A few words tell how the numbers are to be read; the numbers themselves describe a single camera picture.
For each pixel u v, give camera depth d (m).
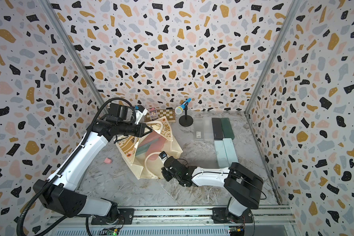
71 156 0.44
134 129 0.65
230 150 0.97
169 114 1.17
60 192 0.38
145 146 0.93
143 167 0.73
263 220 0.75
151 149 0.95
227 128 1.12
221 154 0.95
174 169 0.63
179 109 0.95
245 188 0.44
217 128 1.10
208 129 1.14
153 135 0.94
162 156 0.73
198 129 1.11
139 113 0.67
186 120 1.16
